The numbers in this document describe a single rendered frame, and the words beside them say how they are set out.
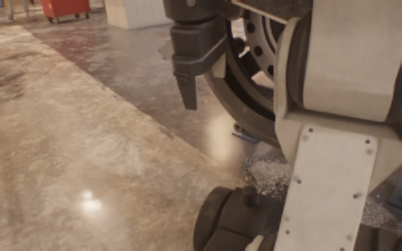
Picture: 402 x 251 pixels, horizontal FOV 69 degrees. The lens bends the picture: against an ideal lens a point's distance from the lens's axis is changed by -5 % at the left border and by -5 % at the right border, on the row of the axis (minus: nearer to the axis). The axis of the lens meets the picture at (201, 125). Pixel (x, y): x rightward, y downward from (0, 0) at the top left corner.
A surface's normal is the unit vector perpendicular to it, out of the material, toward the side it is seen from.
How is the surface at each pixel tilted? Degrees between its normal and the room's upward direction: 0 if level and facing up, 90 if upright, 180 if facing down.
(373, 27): 93
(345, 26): 90
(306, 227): 60
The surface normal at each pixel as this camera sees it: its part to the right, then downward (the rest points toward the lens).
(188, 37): -0.46, 0.59
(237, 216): -0.36, -0.32
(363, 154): -0.43, -0.07
